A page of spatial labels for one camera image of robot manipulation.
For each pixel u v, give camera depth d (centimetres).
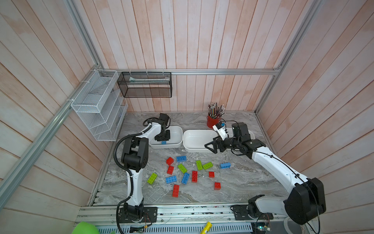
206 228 69
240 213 73
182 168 90
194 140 104
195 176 85
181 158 92
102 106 72
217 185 85
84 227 65
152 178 84
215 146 70
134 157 56
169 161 91
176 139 99
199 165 91
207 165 90
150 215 73
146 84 104
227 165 89
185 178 84
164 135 88
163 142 98
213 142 73
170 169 87
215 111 107
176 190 80
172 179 84
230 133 68
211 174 86
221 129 72
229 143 69
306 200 40
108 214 75
